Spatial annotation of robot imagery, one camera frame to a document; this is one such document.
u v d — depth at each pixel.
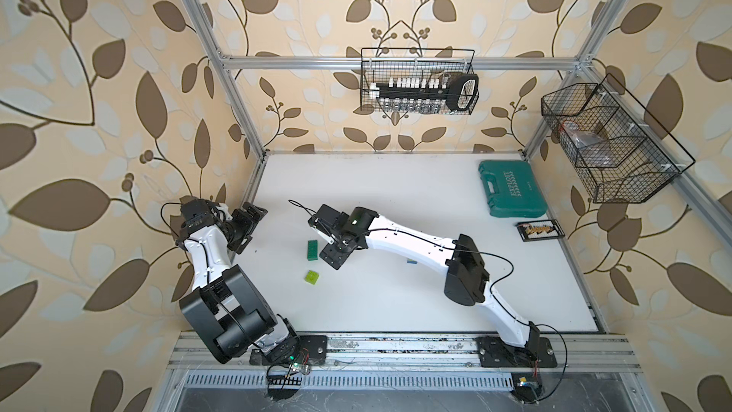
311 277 0.87
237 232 0.75
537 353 0.65
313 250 0.91
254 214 0.76
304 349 0.74
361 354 0.75
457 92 0.84
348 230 0.60
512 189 1.02
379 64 0.91
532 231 0.95
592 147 0.69
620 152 0.73
